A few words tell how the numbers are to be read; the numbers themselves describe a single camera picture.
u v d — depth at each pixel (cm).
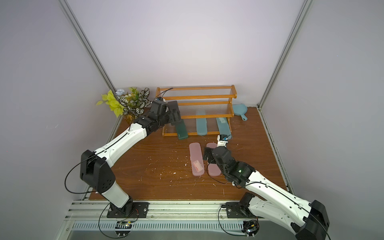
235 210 73
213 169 87
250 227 70
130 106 90
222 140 66
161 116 65
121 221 71
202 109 103
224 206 73
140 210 73
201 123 105
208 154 68
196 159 90
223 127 104
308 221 38
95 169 43
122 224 72
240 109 120
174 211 74
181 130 102
